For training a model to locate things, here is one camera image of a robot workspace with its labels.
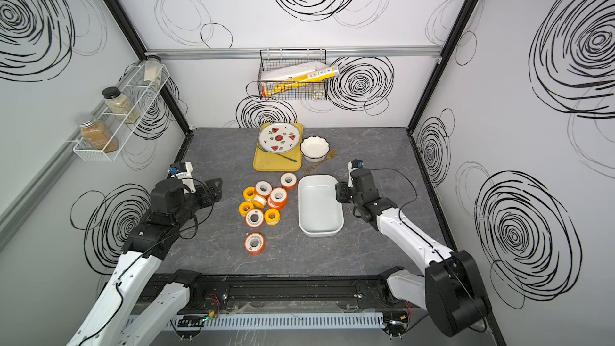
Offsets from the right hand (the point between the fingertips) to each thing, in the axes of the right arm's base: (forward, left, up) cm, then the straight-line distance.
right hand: (342, 186), depth 86 cm
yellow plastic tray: (+20, +33, -12) cm, 41 cm away
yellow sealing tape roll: (+2, +37, -10) cm, 38 cm away
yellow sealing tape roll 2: (-3, +31, -8) cm, 33 cm away
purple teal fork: (+23, +26, -12) cm, 37 cm away
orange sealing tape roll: (+8, +21, -10) cm, 25 cm away
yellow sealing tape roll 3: (-4, +37, -10) cm, 39 cm away
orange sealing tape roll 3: (-1, +24, -8) cm, 26 cm away
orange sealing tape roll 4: (-9, +33, -10) cm, 35 cm away
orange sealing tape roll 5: (-18, +31, -11) cm, 37 cm away
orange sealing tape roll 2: (+4, +31, -9) cm, 32 cm away
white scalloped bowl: (+26, +11, -10) cm, 30 cm away
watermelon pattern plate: (+33, +28, -10) cm, 44 cm away
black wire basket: (+27, +19, +22) cm, 40 cm away
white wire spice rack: (+30, +79, +17) cm, 86 cm away
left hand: (-6, +42, +11) cm, 44 cm away
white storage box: (-6, +8, -10) cm, 14 cm away
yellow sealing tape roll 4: (-8, +26, -10) cm, 29 cm away
